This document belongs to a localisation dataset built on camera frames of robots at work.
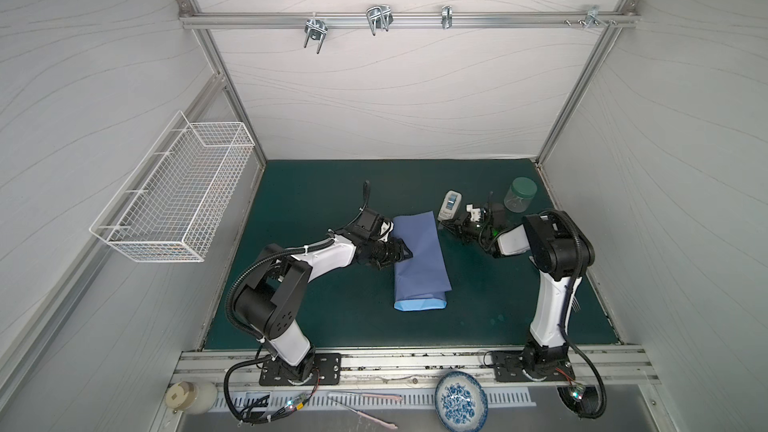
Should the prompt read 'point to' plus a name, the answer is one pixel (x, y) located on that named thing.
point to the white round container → (193, 397)
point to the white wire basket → (167, 207)
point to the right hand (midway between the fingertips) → (444, 215)
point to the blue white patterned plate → (460, 401)
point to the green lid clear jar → (520, 195)
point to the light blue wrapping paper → (421, 282)
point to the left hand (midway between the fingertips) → (409, 254)
